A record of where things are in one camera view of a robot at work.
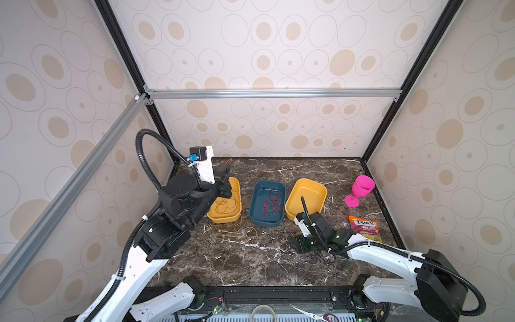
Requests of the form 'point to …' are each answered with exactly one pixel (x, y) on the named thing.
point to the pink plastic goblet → (362, 186)
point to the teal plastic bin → (257, 198)
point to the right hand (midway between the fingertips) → (295, 242)
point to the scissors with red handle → (316, 316)
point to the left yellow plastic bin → (216, 217)
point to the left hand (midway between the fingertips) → (235, 163)
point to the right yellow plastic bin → (314, 194)
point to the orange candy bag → (369, 229)
